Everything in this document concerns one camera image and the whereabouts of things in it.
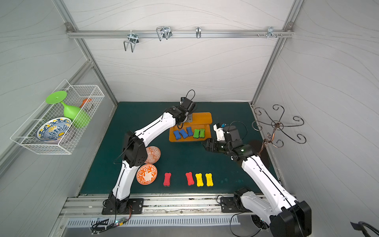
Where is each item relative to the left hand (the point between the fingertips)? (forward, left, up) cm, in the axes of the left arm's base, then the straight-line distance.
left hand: (188, 115), depth 92 cm
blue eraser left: (-6, +7, -13) cm, 16 cm away
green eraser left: (-3, -6, -14) cm, 15 cm away
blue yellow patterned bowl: (-26, +56, +19) cm, 64 cm away
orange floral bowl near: (-32, +23, -14) cm, 42 cm away
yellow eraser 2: (-35, -13, -14) cm, 40 cm away
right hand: (-20, -12, +2) cm, 23 cm away
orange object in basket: (-5, +55, +16) cm, 58 cm away
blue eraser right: (-2, 0, -13) cm, 13 cm away
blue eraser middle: (-5, +3, -13) cm, 14 cm away
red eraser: (-36, +10, -14) cm, 40 cm away
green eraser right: (-4, -9, -13) cm, 16 cm away
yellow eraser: (-35, -8, -14) cm, 38 cm away
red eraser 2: (-35, -3, -14) cm, 38 cm away
